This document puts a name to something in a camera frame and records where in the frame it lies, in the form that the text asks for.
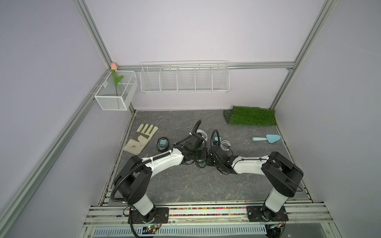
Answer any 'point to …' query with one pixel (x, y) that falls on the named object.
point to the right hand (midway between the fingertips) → (205, 157)
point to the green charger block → (203, 164)
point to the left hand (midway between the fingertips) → (207, 154)
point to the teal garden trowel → (272, 138)
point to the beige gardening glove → (140, 139)
